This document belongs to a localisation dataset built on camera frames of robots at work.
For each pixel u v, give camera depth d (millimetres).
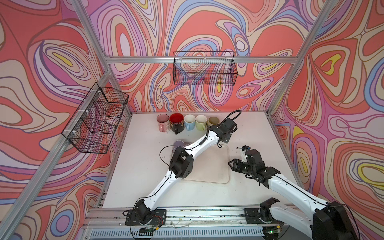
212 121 1064
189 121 1021
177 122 995
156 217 727
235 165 751
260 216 719
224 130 762
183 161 626
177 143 919
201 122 1022
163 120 1040
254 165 642
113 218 750
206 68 975
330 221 392
